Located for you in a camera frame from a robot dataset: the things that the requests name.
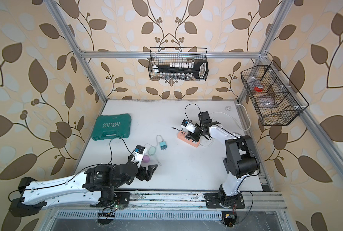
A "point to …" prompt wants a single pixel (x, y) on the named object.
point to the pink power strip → (181, 135)
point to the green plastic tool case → (111, 126)
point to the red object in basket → (256, 88)
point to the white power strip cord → (228, 108)
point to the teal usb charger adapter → (163, 145)
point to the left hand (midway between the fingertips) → (149, 162)
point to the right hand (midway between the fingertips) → (189, 133)
